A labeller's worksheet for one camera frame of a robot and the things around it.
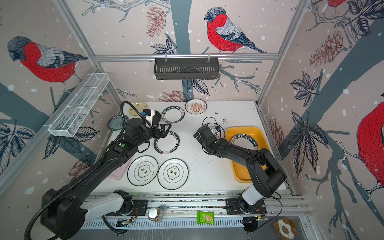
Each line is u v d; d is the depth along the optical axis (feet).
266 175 1.46
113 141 1.93
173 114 3.75
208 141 2.24
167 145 3.11
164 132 2.26
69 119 2.38
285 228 2.16
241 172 2.68
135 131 1.90
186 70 3.50
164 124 2.28
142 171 2.81
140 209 2.39
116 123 3.60
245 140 3.22
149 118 2.25
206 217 2.29
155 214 2.07
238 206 2.41
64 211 1.23
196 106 3.88
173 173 2.80
